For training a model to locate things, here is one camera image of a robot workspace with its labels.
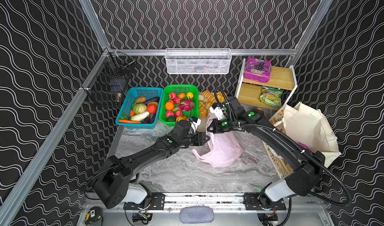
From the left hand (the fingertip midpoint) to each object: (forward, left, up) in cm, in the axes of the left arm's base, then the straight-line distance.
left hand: (213, 140), depth 75 cm
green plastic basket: (+51, +25, -9) cm, 57 cm away
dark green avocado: (+22, +27, -11) cm, 36 cm away
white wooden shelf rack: (+40, -25, -2) cm, 47 cm away
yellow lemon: (+47, +15, -13) cm, 51 cm away
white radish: (+23, +48, -11) cm, 54 cm away
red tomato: (+29, +41, -9) cm, 51 cm away
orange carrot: (+18, +56, -9) cm, 59 cm away
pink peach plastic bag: (-2, -6, -3) cm, 7 cm away
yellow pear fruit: (+24, +22, -13) cm, 35 cm away
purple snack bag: (+2, -48, -7) cm, 49 cm away
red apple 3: (+28, +23, -12) cm, 38 cm away
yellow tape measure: (-32, +55, -15) cm, 66 cm away
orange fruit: (+33, +29, -10) cm, 45 cm away
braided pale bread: (+39, +6, -13) cm, 41 cm away
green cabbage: (+29, +50, -8) cm, 58 cm away
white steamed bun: (+46, +7, -13) cm, 48 cm away
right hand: (+4, +3, +3) cm, 6 cm away
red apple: (+46, +29, -12) cm, 56 cm away
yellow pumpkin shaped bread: (+48, -9, -15) cm, 51 cm away
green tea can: (+28, -32, -8) cm, 44 cm away
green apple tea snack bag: (+34, -39, -1) cm, 52 cm away
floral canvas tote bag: (+10, -51, -2) cm, 53 cm away
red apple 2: (+27, +28, -11) cm, 40 cm away
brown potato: (+40, +53, -11) cm, 67 cm away
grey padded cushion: (-30, +8, -16) cm, 35 cm away
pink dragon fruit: (+34, +17, -10) cm, 40 cm away
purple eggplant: (+42, +43, -12) cm, 61 cm away
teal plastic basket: (+43, +59, -8) cm, 74 cm away
